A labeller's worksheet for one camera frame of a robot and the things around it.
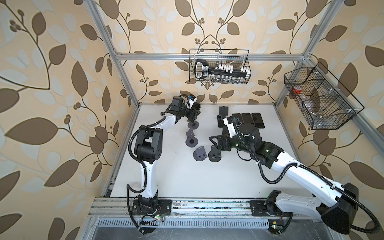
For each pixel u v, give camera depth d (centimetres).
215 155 89
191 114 89
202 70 85
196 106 98
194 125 108
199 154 87
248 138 54
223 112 104
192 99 87
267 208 66
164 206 74
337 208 38
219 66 83
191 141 99
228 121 63
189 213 74
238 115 114
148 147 56
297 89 87
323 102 74
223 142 62
